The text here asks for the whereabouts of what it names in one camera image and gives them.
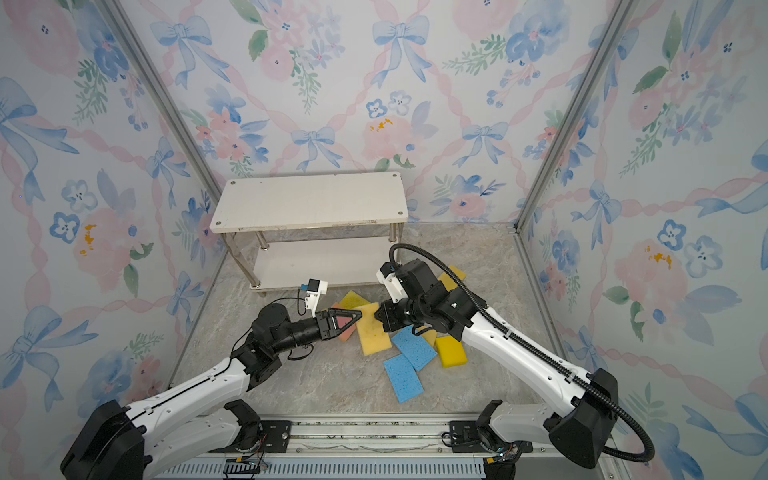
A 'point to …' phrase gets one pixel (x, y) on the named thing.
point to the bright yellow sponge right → (451, 352)
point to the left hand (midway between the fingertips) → (359, 317)
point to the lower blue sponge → (404, 378)
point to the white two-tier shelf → (303, 231)
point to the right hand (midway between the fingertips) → (375, 313)
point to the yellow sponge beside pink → (352, 300)
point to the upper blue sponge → (415, 348)
